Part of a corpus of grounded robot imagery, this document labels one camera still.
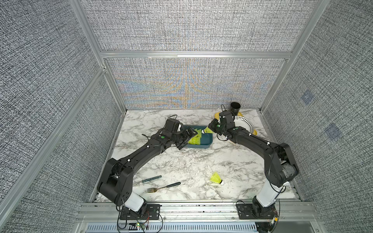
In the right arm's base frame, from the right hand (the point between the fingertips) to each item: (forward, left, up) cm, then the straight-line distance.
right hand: (207, 119), depth 91 cm
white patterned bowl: (+11, -27, -16) cm, 33 cm away
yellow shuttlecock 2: (-32, -3, -13) cm, 35 cm away
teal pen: (-32, +34, -15) cm, 49 cm away
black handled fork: (-38, +31, -15) cm, 51 cm away
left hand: (-14, +8, +2) cm, 16 cm away
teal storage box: (-4, -1, -17) cm, 17 cm away
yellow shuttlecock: (-7, +7, -12) cm, 15 cm away
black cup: (+20, -24, -9) cm, 33 cm away
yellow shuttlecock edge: (-4, 0, -6) cm, 7 cm away
